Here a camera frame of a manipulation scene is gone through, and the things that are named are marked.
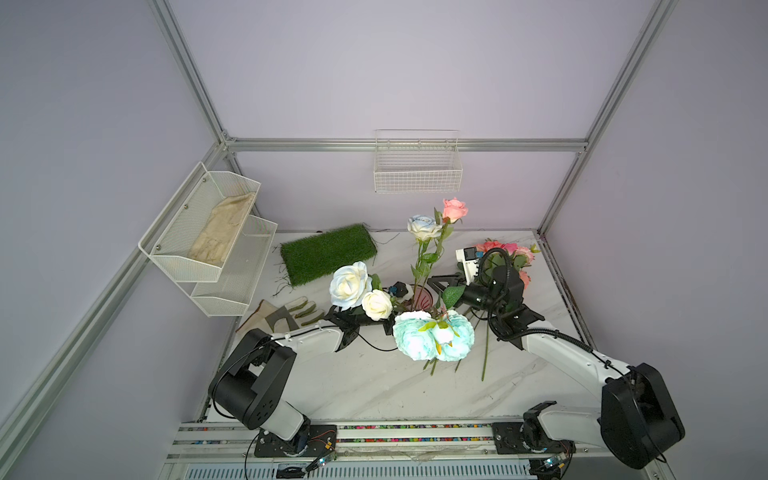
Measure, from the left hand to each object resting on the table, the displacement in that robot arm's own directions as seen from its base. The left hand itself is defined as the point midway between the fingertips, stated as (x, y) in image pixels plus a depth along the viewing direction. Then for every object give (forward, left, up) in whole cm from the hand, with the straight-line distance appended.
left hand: (412, 313), depth 83 cm
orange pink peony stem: (+15, -38, -6) cm, 42 cm away
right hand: (+3, -5, +10) cm, 11 cm away
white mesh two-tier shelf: (+8, +59, -1) cm, 60 cm away
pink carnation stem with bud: (+25, -35, 0) cm, 43 cm away
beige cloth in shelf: (+17, +53, +18) cm, 58 cm away
